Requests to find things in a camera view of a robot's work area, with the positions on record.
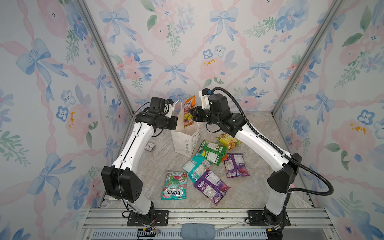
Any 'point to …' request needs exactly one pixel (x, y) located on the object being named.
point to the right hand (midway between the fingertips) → (189, 109)
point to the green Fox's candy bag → (214, 152)
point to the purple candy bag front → (212, 186)
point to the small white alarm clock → (149, 147)
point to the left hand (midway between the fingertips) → (176, 121)
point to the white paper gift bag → (186, 140)
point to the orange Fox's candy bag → (188, 117)
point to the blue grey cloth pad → (198, 231)
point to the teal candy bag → (196, 167)
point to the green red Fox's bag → (175, 187)
